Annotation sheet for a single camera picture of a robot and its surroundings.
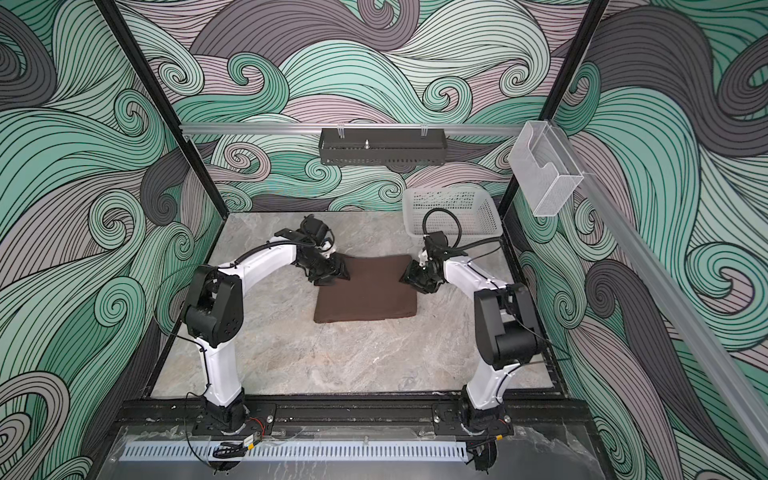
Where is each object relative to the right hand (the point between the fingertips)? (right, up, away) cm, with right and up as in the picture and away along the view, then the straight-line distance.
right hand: (405, 281), depth 93 cm
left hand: (-19, +1, -2) cm, 19 cm away
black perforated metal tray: (-6, +44, +3) cm, 44 cm away
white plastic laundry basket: (+31, +28, +28) cm, 50 cm away
